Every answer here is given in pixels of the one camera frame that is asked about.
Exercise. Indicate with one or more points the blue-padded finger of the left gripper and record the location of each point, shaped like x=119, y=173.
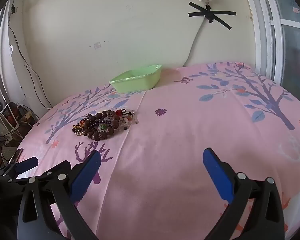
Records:
x=11, y=171

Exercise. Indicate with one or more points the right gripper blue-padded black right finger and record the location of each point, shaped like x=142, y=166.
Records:
x=265, y=220

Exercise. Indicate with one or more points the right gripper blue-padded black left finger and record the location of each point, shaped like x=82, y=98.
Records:
x=64, y=186

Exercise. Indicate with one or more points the pink tree-print bed sheet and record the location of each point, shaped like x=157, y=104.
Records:
x=152, y=183

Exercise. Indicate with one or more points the green plastic tray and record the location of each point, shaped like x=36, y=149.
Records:
x=140, y=79

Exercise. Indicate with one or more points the black tape cross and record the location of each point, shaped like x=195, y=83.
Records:
x=211, y=15

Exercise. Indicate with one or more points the white window frame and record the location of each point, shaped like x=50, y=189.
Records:
x=277, y=39

